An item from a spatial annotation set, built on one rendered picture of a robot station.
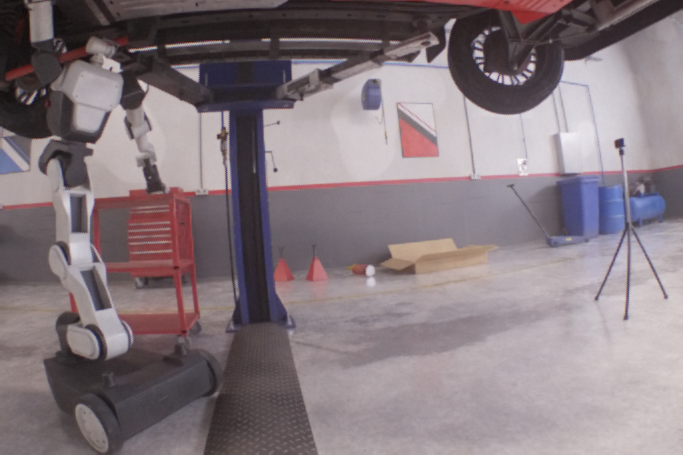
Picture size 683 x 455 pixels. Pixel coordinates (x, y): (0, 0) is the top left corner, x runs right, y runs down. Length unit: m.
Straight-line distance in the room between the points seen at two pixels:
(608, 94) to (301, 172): 6.88
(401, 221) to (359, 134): 1.38
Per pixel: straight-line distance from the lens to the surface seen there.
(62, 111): 1.54
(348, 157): 5.24
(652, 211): 8.57
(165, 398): 1.32
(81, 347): 1.49
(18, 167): 6.45
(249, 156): 2.68
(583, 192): 6.56
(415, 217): 5.45
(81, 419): 1.30
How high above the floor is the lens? 0.66
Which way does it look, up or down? 4 degrees up
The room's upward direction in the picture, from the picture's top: 4 degrees counter-clockwise
